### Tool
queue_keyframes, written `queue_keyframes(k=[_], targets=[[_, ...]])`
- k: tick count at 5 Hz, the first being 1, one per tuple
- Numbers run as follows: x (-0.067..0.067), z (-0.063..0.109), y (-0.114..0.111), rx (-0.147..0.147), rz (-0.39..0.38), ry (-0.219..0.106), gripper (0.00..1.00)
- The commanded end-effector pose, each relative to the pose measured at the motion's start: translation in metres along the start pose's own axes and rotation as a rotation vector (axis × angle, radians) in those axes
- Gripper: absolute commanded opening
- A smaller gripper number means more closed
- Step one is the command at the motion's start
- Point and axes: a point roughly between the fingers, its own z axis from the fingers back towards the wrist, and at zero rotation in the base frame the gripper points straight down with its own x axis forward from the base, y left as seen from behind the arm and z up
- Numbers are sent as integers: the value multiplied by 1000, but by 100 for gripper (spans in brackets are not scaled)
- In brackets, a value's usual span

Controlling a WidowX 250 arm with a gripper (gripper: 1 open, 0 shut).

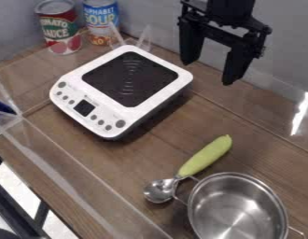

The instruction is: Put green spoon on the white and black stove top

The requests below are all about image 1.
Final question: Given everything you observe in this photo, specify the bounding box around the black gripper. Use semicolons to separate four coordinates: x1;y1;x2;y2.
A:
179;0;273;86

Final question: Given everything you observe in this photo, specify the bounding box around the green handled metal spoon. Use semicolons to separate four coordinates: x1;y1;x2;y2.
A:
144;134;233;204

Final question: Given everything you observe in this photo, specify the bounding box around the stainless steel pot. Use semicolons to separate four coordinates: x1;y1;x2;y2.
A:
173;172;308;239

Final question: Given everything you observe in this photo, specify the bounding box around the white and black stove top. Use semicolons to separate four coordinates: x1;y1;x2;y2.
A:
49;45;193;140

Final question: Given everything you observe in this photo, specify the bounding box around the clear acrylic stand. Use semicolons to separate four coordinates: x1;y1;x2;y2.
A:
108;22;152;52

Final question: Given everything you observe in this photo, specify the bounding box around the alphabet soup can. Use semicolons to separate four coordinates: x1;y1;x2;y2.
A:
84;0;120;46

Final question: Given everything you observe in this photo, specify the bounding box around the tomato sauce can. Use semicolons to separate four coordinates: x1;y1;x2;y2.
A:
35;0;83;55

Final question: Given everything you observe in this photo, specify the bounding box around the clear acrylic barrier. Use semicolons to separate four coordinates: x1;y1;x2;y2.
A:
0;81;173;239

